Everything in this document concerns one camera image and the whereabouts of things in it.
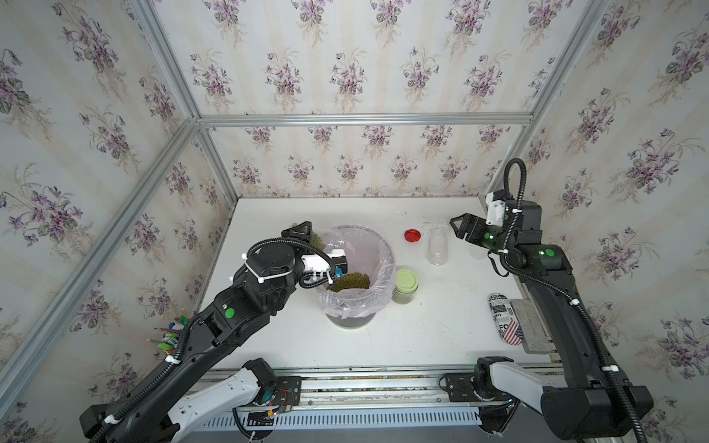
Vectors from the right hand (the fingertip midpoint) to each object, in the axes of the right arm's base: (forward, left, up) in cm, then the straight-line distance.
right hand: (470, 224), depth 74 cm
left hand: (-9, +43, +9) cm, 45 cm away
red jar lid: (+17, +10, -28) cm, 35 cm away
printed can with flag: (-16, -15, -27) cm, 35 cm away
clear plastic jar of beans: (+11, +2, -26) cm, 28 cm away
